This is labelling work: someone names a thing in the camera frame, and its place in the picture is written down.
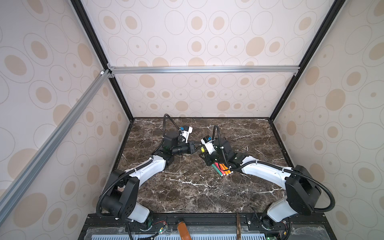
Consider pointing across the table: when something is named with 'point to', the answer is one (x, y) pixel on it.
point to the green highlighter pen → (217, 170)
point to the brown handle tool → (183, 231)
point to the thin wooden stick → (238, 226)
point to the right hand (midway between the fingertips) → (206, 153)
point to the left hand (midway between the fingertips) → (205, 143)
